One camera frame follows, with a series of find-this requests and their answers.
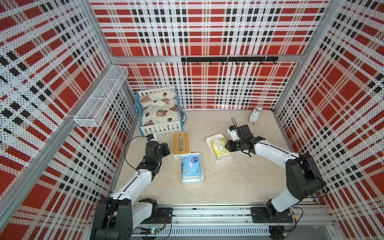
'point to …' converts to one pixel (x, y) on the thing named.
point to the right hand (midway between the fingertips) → (229, 145)
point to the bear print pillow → (159, 108)
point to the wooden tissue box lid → (175, 150)
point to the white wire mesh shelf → (94, 110)
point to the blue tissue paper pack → (191, 165)
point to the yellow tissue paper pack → (218, 146)
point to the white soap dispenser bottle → (255, 115)
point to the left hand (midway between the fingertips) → (168, 143)
